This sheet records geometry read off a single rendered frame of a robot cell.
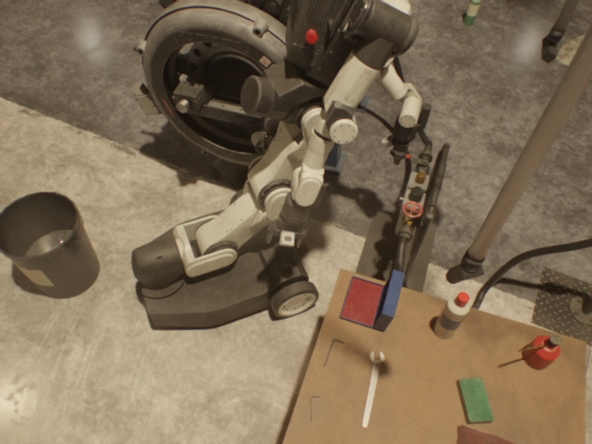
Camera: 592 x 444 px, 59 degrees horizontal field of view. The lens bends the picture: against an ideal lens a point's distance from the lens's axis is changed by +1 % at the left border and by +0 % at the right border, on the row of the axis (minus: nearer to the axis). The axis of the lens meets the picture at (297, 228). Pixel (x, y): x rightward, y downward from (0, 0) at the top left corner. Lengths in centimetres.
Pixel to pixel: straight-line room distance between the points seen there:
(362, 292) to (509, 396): 53
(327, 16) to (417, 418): 113
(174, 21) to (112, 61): 147
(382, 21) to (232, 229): 98
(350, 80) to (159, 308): 117
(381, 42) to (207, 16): 77
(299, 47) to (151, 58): 81
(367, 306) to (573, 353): 64
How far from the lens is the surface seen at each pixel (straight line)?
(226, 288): 209
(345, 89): 138
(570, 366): 184
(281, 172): 180
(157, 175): 271
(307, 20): 146
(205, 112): 217
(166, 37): 205
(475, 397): 166
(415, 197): 197
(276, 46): 188
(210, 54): 217
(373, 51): 134
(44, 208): 236
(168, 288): 210
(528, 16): 402
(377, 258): 237
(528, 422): 172
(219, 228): 200
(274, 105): 156
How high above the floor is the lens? 200
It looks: 55 degrees down
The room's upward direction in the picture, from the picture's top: 2 degrees clockwise
